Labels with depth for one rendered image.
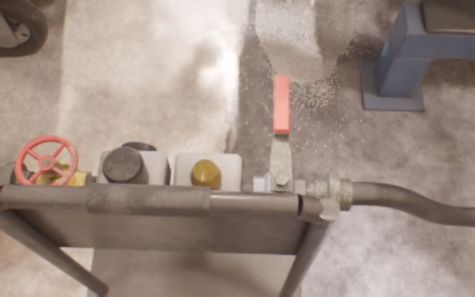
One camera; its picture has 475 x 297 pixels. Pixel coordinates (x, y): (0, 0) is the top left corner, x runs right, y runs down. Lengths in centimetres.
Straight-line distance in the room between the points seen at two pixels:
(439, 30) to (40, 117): 88
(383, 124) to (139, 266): 63
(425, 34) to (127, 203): 73
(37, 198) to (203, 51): 82
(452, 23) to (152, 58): 68
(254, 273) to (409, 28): 57
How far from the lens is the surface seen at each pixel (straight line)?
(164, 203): 50
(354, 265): 109
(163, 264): 107
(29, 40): 133
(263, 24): 134
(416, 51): 111
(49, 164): 62
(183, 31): 133
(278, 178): 61
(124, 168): 59
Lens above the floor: 104
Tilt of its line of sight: 65 degrees down
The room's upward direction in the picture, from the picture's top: straight up
